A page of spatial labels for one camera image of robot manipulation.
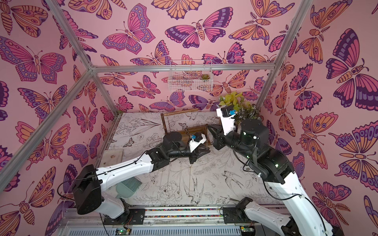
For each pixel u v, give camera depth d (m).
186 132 1.06
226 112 0.44
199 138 0.58
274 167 0.37
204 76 0.92
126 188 0.83
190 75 0.95
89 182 0.47
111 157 0.95
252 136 0.37
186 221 0.73
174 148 0.58
